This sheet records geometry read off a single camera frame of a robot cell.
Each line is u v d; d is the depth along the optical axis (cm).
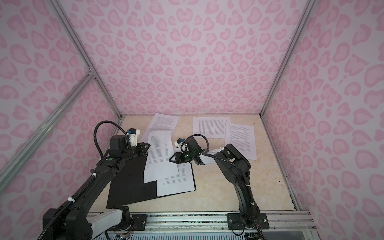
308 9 70
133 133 73
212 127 114
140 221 73
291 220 75
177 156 85
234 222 73
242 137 107
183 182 87
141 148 72
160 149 93
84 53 84
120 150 63
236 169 50
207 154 55
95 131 60
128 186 85
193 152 80
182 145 86
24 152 55
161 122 117
